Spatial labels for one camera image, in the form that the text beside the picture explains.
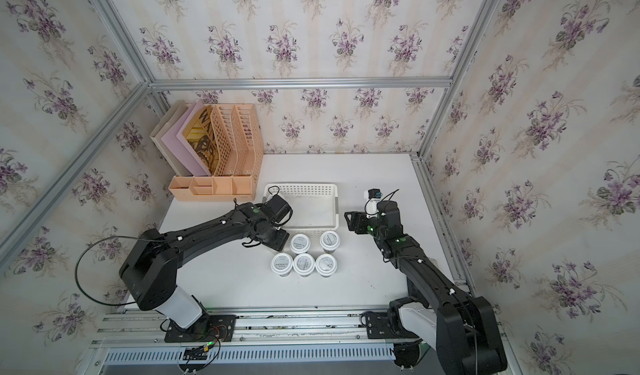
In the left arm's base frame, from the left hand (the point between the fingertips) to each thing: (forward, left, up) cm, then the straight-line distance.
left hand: (280, 243), depth 86 cm
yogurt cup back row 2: (0, -17, +1) cm, 17 cm away
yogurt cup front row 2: (-8, -9, +1) cm, 12 cm away
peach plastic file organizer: (+28, +21, +2) cm, 35 cm away
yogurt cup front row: (-8, -1, +1) cm, 8 cm away
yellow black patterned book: (+39, +34, +16) cm, 54 cm away
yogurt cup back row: (-1, -7, +2) cm, 7 cm away
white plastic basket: (+18, -12, -5) cm, 22 cm away
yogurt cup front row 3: (-8, -16, +1) cm, 18 cm away
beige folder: (+28, +43, +22) cm, 56 cm away
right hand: (+7, -27, +7) cm, 29 cm away
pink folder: (+29, +39, +20) cm, 52 cm away
